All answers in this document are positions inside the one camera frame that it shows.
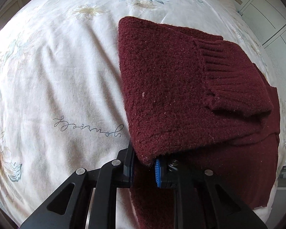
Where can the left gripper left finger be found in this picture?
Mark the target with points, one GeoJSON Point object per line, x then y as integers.
{"type": "Point", "coordinates": [87, 199]}

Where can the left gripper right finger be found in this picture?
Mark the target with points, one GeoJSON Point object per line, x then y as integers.
{"type": "Point", "coordinates": [200, 200]}

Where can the dark red knit sweater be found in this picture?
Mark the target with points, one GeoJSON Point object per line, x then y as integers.
{"type": "Point", "coordinates": [196, 94]}

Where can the white floral bed cover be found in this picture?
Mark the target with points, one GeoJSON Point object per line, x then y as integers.
{"type": "Point", "coordinates": [61, 106]}

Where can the white sliding wardrobe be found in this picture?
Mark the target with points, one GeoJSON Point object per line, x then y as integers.
{"type": "Point", "coordinates": [267, 20]}

